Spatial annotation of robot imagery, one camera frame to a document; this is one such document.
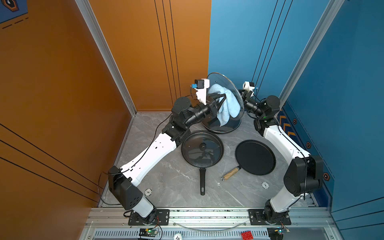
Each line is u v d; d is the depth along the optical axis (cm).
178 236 64
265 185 83
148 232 71
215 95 57
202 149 94
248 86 68
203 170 87
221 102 58
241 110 60
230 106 58
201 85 52
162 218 73
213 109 52
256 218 72
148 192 81
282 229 70
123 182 41
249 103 64
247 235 68
